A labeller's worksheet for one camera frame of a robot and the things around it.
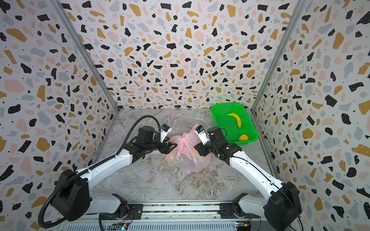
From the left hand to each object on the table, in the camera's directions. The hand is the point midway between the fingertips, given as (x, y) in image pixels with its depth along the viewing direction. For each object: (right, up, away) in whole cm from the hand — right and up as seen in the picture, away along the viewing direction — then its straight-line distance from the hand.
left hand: (174, 141), depth 82 cm
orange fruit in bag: (-3, -10, +3) cm, 11 cm away
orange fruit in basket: (+45, +1, +17) cm, 49 cm away
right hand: (+15, -1, -2) cm, 15 cm away
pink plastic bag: (+5, -9, +3) cm, 11 cm away
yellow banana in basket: (+46, +14, +31) cm, 57 cm away
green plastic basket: (+44, +11, +31) cm, 55 cm away
